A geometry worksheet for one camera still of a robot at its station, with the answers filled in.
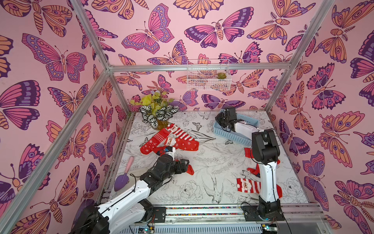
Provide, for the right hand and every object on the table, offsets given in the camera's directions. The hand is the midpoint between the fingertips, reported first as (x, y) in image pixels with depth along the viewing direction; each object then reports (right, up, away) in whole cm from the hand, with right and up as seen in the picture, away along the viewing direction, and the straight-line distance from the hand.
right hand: (216, 115), depth 106 cm
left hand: (-22, -27, -24) cm, 42 cm away
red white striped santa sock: (-28, -12, 0) cm, 30 cm away
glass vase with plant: (-40, +3, -17) cm, 44 cm away
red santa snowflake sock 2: (-20, -34, -19) cm, 44 cm away
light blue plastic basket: (0, -10, -6) cm, 12 cm away
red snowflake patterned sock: (-45, -21, -6) cm, 50 cm away
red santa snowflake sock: (-21, -21, -6) cm, 30 cm away
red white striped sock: (+17, -41, -24) cm, 51 cm away
